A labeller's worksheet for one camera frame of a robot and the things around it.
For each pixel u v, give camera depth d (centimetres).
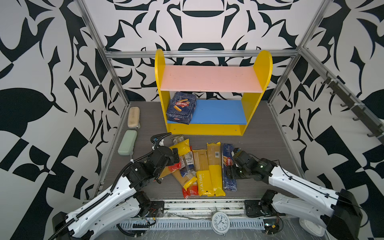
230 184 78
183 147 87
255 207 74
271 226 71
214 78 76
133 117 107
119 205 58
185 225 65
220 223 67
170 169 81
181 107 89
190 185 78
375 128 52
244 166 62
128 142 94
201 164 87
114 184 47
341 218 39
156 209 74
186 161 83
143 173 52
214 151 91
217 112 96
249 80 75
